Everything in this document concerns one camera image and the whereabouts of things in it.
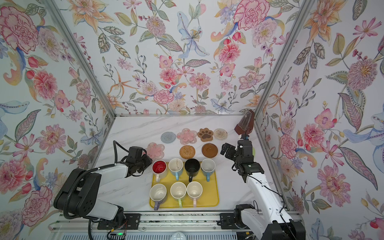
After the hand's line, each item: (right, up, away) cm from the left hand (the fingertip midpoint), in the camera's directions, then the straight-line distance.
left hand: (155, 160), depth 94 cm
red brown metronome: (+60, +23, +9) cm, 65 cm away
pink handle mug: (+25, -14, -12) cm, 31 cm away
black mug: (+23, -3, -5) cm, 24 cm away
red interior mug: (+3, -4, -4) cm, 6 cm away
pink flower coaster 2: (-1, +5, +7) cm, 8 cm away
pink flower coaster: (+20, +14, +14) cm, 28 cm away
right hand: (+44, +9, -11) cm, 46 cm away
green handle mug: (+16, -14, -13) cm, 25 cm away
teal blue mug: (+33, -2, -6) cm, 33 cm away
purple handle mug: (+5, -16, -12) cm, 20 cm away
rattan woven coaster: (+20, +4, +6) cm, 21 cm away
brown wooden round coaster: (+35, +6, +6) cm, 36 cm away
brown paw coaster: (+33, +16, +16) cm, 40 cm away
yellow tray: (+2, -20, -15) cm, 25 cm away
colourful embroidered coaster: (+44, +16, +16) cm, 49 cm away
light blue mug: (+13, -3, -4) cm, 14 cm away
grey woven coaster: (+6, +14, +13) cm, 20 cm away
